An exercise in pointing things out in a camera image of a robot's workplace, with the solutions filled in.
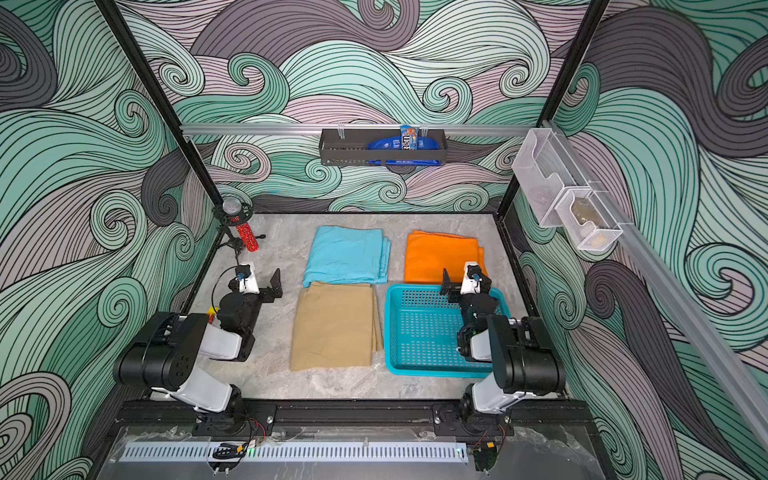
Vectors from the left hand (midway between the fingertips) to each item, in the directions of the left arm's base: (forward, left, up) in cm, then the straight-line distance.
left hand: (262, 267), depth 88 cm
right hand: (0, -62, 0) cm, 62 cm away
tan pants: (-13, -22, -12) cm, 28 cm away
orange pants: (+13, -53, -10) cm, 56 cm away
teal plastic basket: (-13, -49, -13) cm, 53 cm away
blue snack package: (+33, -40, +22) cm, 56 cm away
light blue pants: (+14, -24, -11) cm, 30 cm away
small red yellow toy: (-15, +10, 0) cm, 18 cm away
